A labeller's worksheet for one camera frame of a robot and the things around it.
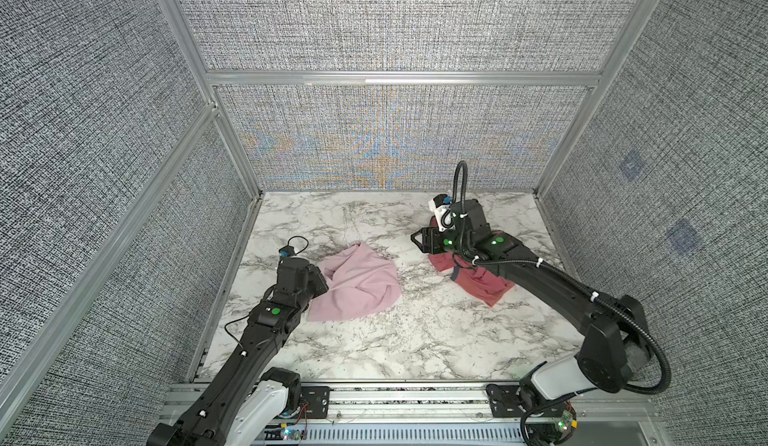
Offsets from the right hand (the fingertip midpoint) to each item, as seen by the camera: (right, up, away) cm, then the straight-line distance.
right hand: (419, 233), depth 82 cm
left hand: (-27, -11, 0) cm, 29 cm away
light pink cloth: (-17, -15, +7) cm, 23 cm away
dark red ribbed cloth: (+20, -15, +8) cm, 27 cm away
